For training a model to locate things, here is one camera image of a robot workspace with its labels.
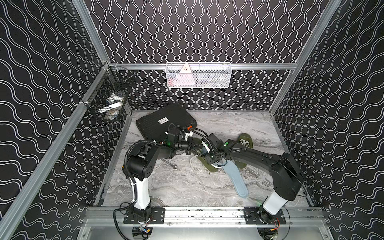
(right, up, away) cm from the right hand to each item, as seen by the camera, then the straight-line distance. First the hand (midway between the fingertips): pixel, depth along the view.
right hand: (209, 156), depth 88 cm
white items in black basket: (-49, +28, -14) cm, 58 cm away
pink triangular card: (-14, +47, 0) cm, 49 cm away
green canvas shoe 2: (+25, +9, +11) cm, 29 cm away
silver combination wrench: (-22, -6, +4) cm, 23 cm away
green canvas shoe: (+2, -4, -9) cm, 10 cm away
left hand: (-4, +7, -2) cm, 8 cm away
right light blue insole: (+14, -10, 0) cm, 17 cm away
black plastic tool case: (-35, +18, +15) cm, 42 cm away
